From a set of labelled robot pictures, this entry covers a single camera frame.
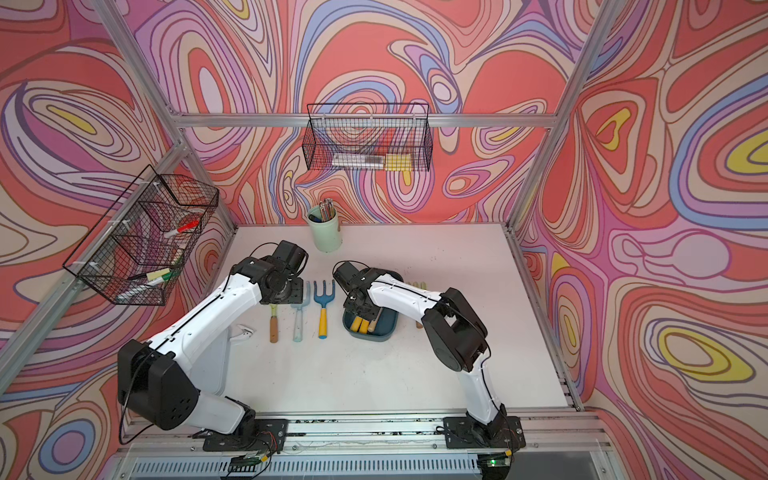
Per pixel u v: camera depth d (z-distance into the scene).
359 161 0.82
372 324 0.90
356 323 0.91
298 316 0.94
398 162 0.91
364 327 0.90
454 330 0.51
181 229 0.78
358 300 0.66
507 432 0.70
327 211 1.04
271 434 0.73
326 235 1.05
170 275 0.72
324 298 0.99
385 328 0.92
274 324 0.93
